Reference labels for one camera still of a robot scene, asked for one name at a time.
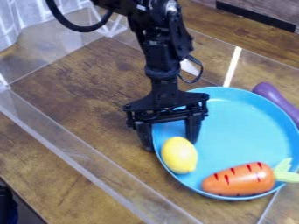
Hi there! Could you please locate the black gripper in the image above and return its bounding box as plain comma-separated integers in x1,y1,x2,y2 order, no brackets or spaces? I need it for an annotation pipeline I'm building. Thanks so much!
124,78,209,151

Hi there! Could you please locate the blue plastic tray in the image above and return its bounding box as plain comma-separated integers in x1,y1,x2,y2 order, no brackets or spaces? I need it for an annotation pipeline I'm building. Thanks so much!
150,86,299,201

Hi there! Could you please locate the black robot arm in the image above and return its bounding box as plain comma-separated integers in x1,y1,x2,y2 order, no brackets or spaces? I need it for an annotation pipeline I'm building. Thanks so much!
90,0,209,151

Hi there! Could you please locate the yellow toy lemon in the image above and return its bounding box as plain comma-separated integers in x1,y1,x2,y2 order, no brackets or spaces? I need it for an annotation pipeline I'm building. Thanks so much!
161,136,199,174

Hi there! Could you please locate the purple toy eggplant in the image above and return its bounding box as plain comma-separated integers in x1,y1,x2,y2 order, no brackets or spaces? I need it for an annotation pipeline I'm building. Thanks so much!
252,82,299,129

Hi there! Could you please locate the orange toy carrot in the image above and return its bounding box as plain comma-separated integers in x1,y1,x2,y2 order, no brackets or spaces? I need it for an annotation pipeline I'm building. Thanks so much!
200,157,299,196

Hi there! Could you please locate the clear acrylic barrier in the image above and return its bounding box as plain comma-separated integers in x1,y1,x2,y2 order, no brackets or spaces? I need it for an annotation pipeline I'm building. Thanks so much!
0,5,299,224

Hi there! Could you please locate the white patterned curtain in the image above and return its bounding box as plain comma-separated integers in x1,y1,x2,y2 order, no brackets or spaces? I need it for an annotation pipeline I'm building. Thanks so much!
0,0,90,52

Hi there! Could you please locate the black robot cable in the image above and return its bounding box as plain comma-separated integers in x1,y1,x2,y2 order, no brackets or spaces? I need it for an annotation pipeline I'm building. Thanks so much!
44,0,114,33

